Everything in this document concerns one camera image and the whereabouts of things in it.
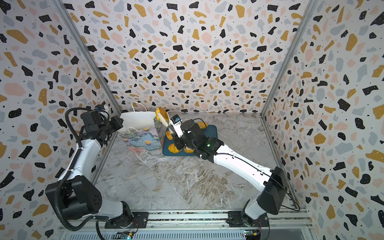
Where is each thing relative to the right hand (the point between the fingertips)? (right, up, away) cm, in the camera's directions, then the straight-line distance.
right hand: (171, 130), depth 70 cm
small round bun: (-6, +10, +5) cm, 13 cm away
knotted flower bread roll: (-8, -4, +33) cm, 34 cm away
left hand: (-29, +8, +10) cm, 32 cm away
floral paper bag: (-19, 0, +10) cm, 21 cm away
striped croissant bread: (-4, -12, +27) cm, 30 cm away
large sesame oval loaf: (+6, -13, +27) cm, 31 cm away
